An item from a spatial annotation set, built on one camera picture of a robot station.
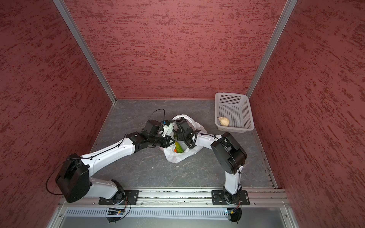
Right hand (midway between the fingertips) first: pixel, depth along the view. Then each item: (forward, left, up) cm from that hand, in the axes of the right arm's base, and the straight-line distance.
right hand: (181, 135), depth 96 cm
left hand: (-12, +4, +11) cm, 17 cm away
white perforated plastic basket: (+22, -43, -4) cm, 48 cm away
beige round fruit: (+9, -31, +3) cm, 33 cm away
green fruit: (-11, +2, +3) cm, 11 cm away
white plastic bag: (-18, +3, +7) cm, 20 cm away
